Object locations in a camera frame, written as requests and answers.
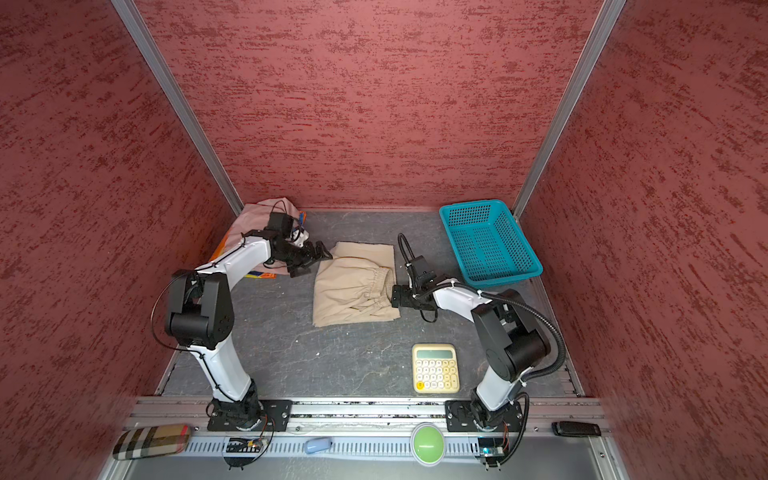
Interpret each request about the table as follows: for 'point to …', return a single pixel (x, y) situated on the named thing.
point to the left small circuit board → (244, 445)
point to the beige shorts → (355, 285)
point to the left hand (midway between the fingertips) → (322, 266)
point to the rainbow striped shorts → (217, 254)
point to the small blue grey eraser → (317, 444)
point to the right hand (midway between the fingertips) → (402, 306)
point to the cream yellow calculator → (435, 368)
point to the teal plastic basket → (488, 242)
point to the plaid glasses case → (152, 441)
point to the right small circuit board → (492, 449)
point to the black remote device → (574, 428)
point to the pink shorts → (255, 217)
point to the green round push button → (427, 444)
